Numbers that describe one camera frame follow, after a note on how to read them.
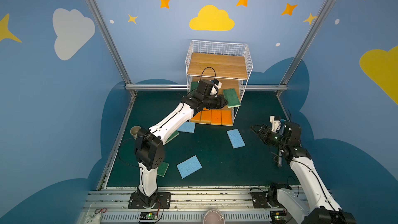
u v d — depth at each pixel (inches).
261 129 28.1
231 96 32.9
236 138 37.7
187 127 39.8
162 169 32.8
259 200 29.3
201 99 25.1
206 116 41.2
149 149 18.8
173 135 38.2
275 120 29.3
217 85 29.4
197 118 41.5
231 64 31.6
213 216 27.7
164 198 29.5
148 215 27.9
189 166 33.1
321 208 16.1
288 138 24.2
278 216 28.3
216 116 41.2
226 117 41.1
